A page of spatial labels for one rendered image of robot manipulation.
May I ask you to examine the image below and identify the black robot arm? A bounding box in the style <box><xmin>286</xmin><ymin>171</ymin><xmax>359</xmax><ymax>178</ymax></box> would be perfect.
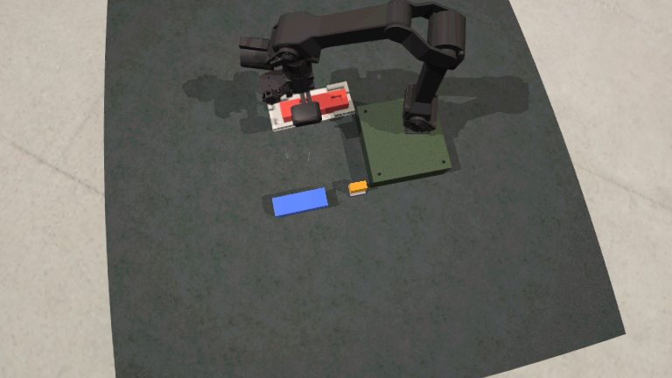
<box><xmin>239</xmin><ymin>0</ymin><xmax>466</xmax><ymax>134</ymax></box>

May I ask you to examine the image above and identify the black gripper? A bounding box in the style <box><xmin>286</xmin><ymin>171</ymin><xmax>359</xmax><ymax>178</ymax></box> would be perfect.
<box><xmin>284</xmin><ymin>68</ymin><xmax>322</xmax><ymax>127</ymax></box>

